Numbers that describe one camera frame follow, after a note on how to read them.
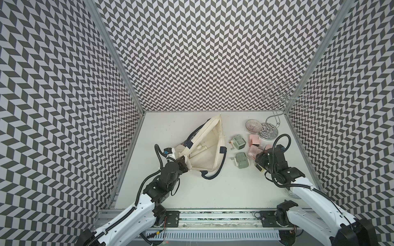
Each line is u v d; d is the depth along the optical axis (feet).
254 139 3.16
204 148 3.16
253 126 3.51
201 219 2.42
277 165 2.03
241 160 2.87
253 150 3.02
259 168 2.94
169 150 2.27
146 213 1.72
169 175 1.92
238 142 3.15
